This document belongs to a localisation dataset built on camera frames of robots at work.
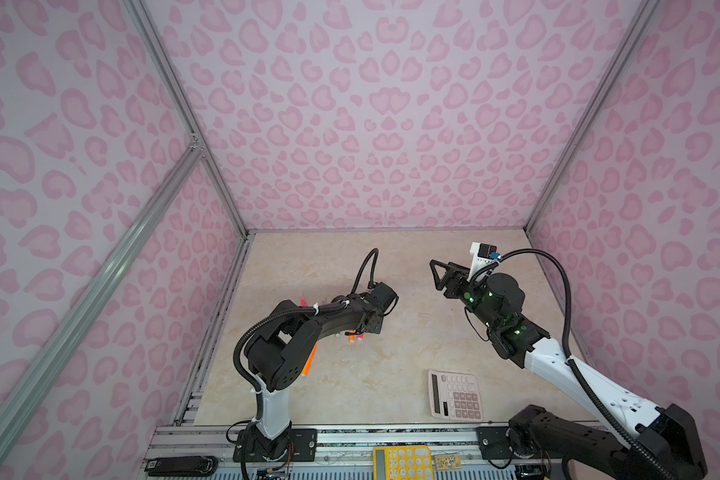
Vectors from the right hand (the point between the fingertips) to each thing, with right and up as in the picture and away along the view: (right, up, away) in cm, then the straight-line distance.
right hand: (439, 262), depth 73 cm
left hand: (-17, -18, +22) cm, 33 cm away
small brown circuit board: (+1, -47, -3) cm, 47 cm away
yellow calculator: (-9, -47, -3) cm, 48 cm away
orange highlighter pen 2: (-23, -24, +17) cm, 37 cm away
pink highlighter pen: (-39, -14, +26) cm, 49 cm away
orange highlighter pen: (-28, -19, -21) cm, 40 cm away
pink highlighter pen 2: (-20, -24, +18) cm, 36 cm away
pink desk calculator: (+5, -35, +5) cm, 36 cm away
